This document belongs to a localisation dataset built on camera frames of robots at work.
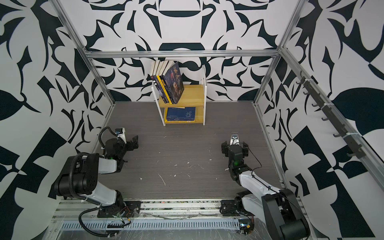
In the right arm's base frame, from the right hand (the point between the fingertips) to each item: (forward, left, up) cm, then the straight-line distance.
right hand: (237, 140), depth 87 cm
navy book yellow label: (+21, +33, -1) cm, 39 cm away
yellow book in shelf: (+18, +43, -4) cm, 47 cm away
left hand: (+7, +64, -1) cm, 65 cm away
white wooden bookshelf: (+34, +24, +4) cm, 41 cm away
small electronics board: (-39, +1, -11) cm, 41 cm away
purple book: (+25, +36, +23) cm, 49 cm away
